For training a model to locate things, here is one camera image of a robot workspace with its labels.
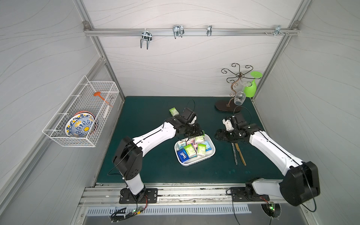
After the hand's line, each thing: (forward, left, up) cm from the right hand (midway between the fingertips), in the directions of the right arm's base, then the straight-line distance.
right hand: (220, 136), depth 84 cm
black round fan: (-35, -24, -15) cm, 45 cm away
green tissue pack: (-6, +11, -6) cm, 14 cm away
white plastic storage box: (-8, +18, -6) cm, 20 cm away
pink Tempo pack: (-2, +18, -4) cm, 19 cm away
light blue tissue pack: (-4, +7, -9) cm, 12 cm away
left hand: (-2, +11, +4) cm, 12 cm away
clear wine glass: (+25, -14, +8) cm, 30 cm away
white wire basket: (+5, +75, +24) cm, 79 cm away
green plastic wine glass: (+29, -22, +10) cm, 38 cm away
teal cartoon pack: (-4, +24, -5) cm, 25 cm away
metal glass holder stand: (+35, -10, -11) cm, 38 cm away
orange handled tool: (+12, +72, +21) cm, 76 cm away
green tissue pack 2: (-5, +13, +4) cm, 15 cm away
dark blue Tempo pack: (-11, +23, -6) cm, 26 cm away
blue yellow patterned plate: (-10, +69, +24) cm, 74 cm away
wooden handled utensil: (-2, -13, -12) cm, 18 cm away
